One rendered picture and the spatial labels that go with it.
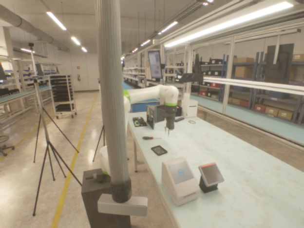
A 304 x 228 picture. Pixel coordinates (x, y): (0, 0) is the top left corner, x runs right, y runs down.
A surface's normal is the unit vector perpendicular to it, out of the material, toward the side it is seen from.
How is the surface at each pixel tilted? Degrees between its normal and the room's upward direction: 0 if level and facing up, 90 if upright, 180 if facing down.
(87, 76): 90
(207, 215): 0
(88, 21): 90
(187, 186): 41
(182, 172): 30
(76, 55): 90
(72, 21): 90
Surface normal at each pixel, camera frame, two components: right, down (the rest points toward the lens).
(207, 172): 0.15, -0.66
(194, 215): 0.00, -0.96
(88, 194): 0.34, 0.28
